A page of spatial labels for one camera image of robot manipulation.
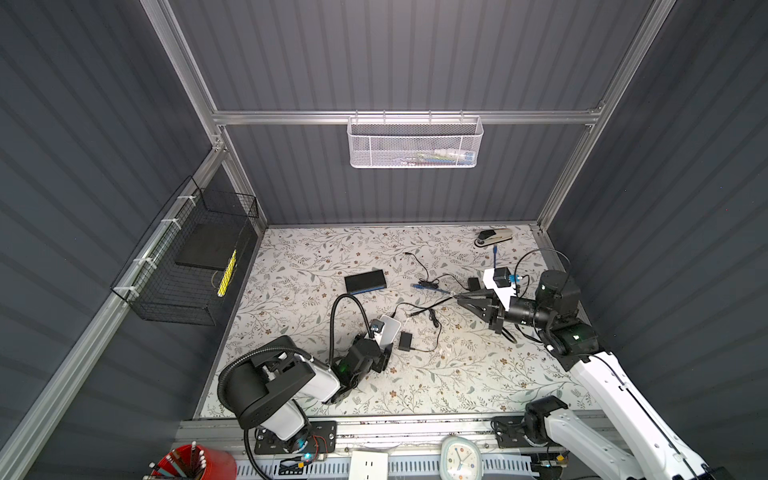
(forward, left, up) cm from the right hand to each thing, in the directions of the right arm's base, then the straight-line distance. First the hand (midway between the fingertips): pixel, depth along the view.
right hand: (465, 301), depth 67 cm
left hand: (+2, +21, -27) cm, 34 cm away
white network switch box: (+5, +18, -25) cm, 31 cm away
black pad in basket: (+16, +64, +3) cm, 66 cm away
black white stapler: (+42, -19, -24) cm, 52 cm away
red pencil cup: (-29, +58, -14) cm, 66 cm away
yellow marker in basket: (+7, +56, +2) cm, 57 cm away
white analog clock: (-27, +1, -25) cm, 37 cm away
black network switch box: (+24, +27, -28) cm, 46 cm away
